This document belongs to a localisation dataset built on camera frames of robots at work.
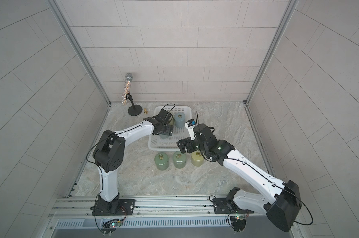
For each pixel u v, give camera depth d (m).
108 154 0.50
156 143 0.92
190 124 0.64
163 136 0.94
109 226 0.65
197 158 0.80
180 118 0.96
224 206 0.72
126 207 0.71
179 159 0.79
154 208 0.72
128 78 0.91
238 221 0.68
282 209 0.36
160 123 0.72
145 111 1.09
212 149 0.53
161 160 0.79
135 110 1.10
